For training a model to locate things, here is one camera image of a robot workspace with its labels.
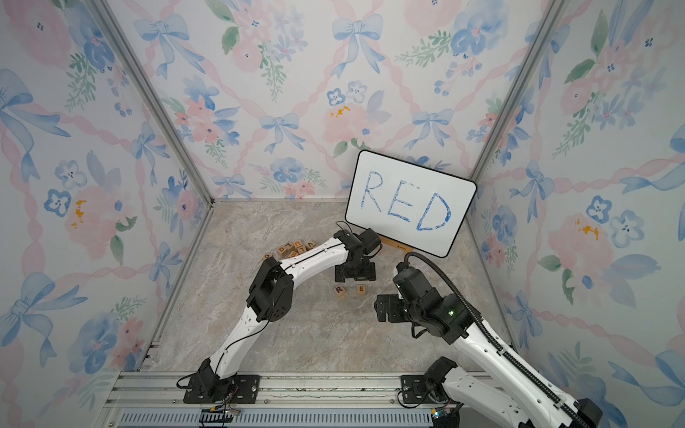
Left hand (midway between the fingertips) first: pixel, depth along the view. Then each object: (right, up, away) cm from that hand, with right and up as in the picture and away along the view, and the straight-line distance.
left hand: (365, 277), depth 94 cm
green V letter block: (-21, +11, +10) cm, 25 cm away
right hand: (+6, -4, -19) cm, 21 cm away
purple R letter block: (-9, -4, -3) cm, 10 cm away
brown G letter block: (-36, +7, +5) cm, 37 cm away
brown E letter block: (-1, -4, -3) cm, 5 cm away
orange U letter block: (-26, +11, +10) cm, 30 cm away
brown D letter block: (-31, +9, +7) cm, 33 cm away
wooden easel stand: (+11, +12, +6) cm, 17 cm away
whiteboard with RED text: (+17, +26, 0) cm, 31 cm away
